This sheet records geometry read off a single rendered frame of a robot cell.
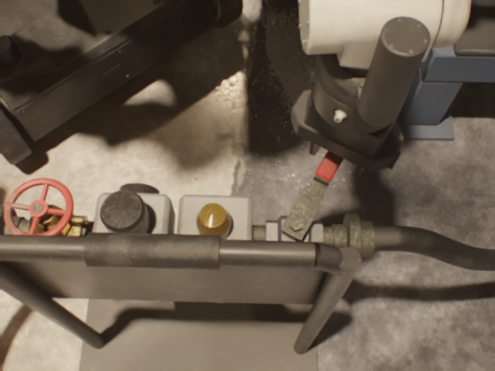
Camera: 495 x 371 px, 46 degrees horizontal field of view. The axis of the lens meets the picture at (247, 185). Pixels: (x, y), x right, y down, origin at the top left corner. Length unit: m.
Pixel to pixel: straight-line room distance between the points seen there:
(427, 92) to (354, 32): 0.73
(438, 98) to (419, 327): 0.44
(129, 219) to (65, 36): 0.62
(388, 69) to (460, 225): 0.80
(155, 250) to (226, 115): 0.75
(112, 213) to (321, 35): 0.29
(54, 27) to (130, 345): 0.61
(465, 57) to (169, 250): 0.72
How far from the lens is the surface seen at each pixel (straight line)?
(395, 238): 0.67
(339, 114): 0.53
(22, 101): 1.12
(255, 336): 1.07
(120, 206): 0.61
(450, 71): 1.12
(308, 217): 0.64
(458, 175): 1.25
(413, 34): 0.43
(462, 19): 0.47
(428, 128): 1.27
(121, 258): 0.53
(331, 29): 0.44
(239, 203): 0.65
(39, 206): 0.64
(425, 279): 1.15
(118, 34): 1.15
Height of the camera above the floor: 1.06
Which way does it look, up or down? 66 degrees down
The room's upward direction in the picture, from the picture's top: straight up
